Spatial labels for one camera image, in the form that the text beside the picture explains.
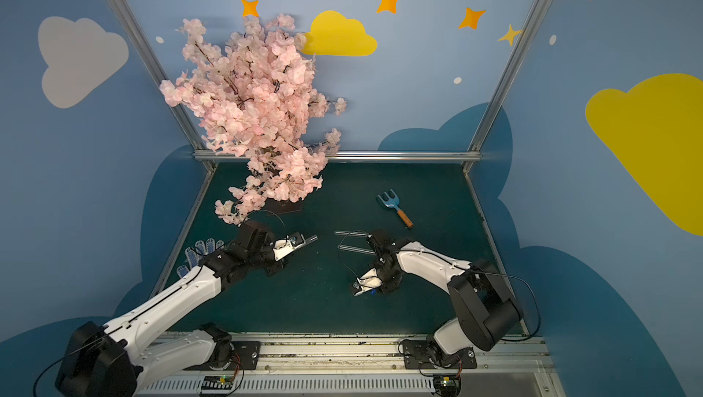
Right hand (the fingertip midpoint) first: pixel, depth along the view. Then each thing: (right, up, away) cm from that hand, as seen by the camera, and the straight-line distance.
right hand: (381, 274), depth 89 cm
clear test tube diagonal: (-9, +7, +7) cm, 13 cm away
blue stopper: (-4, -1, -13) cm, 13 cm away
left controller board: (-46, -25, -16) cm, 55 cm away
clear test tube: (-22, +13, -8) cm, 27 cm away
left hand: (-29, +11, -5) cm, 32 cm away
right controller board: (+16, -25, -16) cm, 34 cm away
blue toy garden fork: (+6, +23, +19) cm, 31 cm away
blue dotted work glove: (-65, +5, +4) cm, 65 cm away
